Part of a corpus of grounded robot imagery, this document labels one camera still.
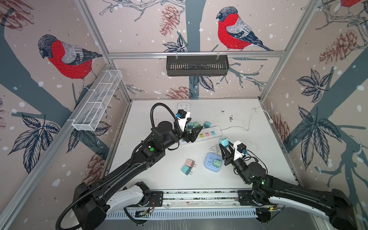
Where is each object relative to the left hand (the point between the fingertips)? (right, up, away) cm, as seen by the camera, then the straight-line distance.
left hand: (196, 123), depth 65 cm
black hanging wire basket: (+3, +39, +40) cm, 56 cm away
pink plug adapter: (-3, -26, +18) cm, 32 cm away
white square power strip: (-6, +10, +48) cm, 50 cm away
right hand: (+13, -12, +6) cm, 19 cm away
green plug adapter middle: (+2, -4, +38) cm, 38 cm away
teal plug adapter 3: (+10, -4, +38) cm, 40 cm away
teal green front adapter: (-5, -28, +16) cm, 33 cm away
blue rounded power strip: (+9, -23, +20) cm, 32 cm away
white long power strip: (+7, -10, +32) cm, 34 cm away
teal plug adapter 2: (-2, -5, +37) cm, 37 cm away
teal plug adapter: (+14, -9, +5) cm, 18 cm away
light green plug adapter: (+12, -24, +14) cm, 30 cm away
